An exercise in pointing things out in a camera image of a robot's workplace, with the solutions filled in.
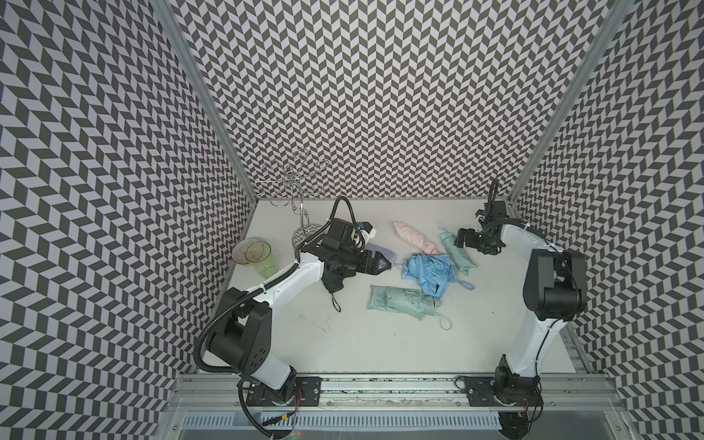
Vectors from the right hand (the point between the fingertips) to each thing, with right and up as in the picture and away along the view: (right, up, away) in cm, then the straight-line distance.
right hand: (467, 246), depth 98 cm
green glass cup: (-78, -3, +5) cm, 78 cm away
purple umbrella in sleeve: (-28, -3, 0) cm, 28 cm away
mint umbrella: (-3, -3, -1) cm, 5 cm away
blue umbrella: (-14, -7, -9) cm, 18 cm away
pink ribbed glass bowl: (-82, -1, -1) cm, 82 cm away
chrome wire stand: (-58, +22, -16) cm, 64 cm away
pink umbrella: (-18, +3, +4) cm, 19 cm away
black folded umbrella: (-44, -2, -32) cm, 54 cm away
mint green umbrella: (-24, -16, -12) cm, 31 cm away
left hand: (-33, -4, -16) cm, 37 cm away
